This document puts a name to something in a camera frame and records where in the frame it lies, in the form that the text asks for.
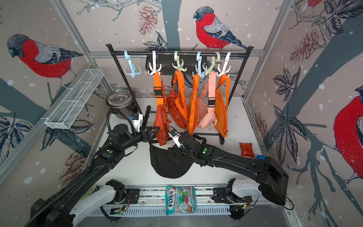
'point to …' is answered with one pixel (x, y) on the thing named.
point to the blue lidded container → (260, 157)
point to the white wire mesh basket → (64, 114)
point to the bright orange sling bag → (221, 105)
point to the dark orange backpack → (177, 111)
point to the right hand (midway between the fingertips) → (174, 140)
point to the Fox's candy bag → (180, 199)
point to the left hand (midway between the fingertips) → (157, 126)
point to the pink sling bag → (207, 118)
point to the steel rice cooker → (121, 100)
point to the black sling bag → (163, 163)
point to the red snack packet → (247, 149)
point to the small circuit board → (117, 211)
